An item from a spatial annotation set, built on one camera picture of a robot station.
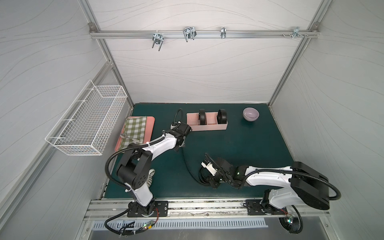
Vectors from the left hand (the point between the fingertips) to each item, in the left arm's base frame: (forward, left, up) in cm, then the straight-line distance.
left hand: (173, 141), depth 92 cm
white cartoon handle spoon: (+6, +35, -3) cm, 35 cm away
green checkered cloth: (+13, +30, -5) cm, 33 cm away
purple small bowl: (+27, -55, -3) cm, 61 cm away
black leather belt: (+16, -18, +5) cm, 25 cm away
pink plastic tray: (+17, +21, -7) cm, 28 cm away
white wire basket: (-8, +37, +25) cm, 45 cm away
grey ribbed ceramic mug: (-20, +10, -2) cm, 22 cm away
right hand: (-21, -19, -5) cm, 29 cm away
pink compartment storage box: (+21, -11, -3) cm, 24 cm away
